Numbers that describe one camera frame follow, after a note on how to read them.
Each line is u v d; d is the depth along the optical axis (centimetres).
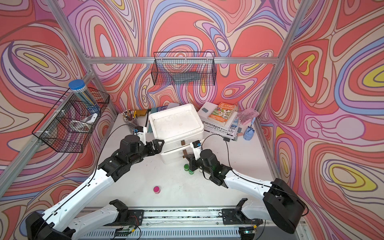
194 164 71
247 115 118
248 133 99
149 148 65
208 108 111
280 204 41
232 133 102
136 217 73
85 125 71
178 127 82
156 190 80
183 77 101
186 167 88
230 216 73
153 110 119
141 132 66
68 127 74
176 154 86
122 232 72
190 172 88
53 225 38
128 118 99
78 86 69
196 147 70
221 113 104
